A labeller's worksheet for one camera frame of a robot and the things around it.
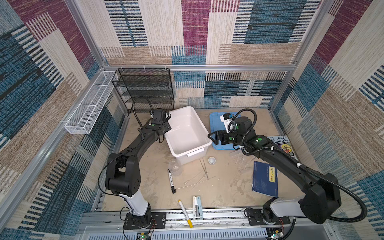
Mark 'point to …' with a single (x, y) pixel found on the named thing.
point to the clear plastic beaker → (175, 167)
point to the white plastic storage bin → (187, 141)
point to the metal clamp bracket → (197, 209)
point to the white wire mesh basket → (81, 121)
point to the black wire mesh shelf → (146, 89)
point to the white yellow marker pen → (189, 221)
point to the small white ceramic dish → (211, 160)
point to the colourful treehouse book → (283, 143)
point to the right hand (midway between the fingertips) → (214, 136)
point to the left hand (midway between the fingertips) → (165, 123)
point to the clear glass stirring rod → (187, 186)
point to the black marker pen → (173, 190)
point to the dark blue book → (265, 179)
